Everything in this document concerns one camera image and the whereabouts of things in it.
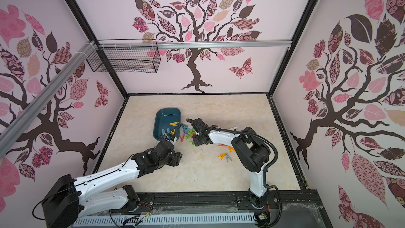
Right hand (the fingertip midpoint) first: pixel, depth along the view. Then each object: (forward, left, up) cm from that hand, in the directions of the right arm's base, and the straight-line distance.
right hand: (197, 137), depth 95 cm
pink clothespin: (-5, -15, -1) cm, 16 cm away
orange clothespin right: (-7, -20, -1) cm, 21 cm away
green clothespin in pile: (+2, +6, -1) cm, 6 cm away
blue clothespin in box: (+5, +22, +1) cm, 23 cm away
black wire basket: (+40, +36, +34) cm, 63 cm away
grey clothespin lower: (-12, -18, 0) cm, 21 cm away
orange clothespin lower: (-11, -14, -1) cm, 18 cm away
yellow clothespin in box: (+11, +16, 0) cm, 19 cm away
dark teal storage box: (+17, +23, -1) cm, 28 cm away
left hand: (-14, +11, +4) cm, 18 cm away
